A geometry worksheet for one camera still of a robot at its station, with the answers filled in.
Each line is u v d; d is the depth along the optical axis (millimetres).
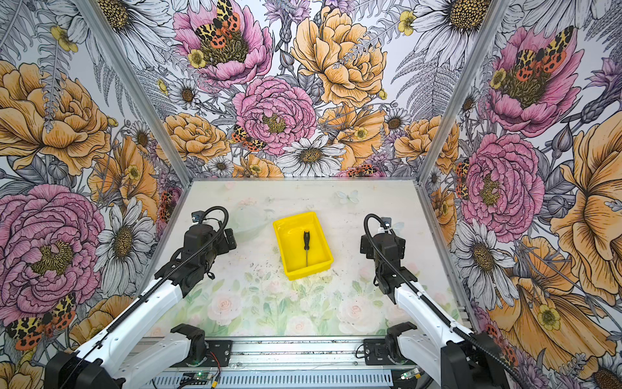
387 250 628
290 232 992
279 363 732
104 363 402
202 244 606
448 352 421
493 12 716
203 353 725
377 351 743
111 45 778
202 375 713
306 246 967
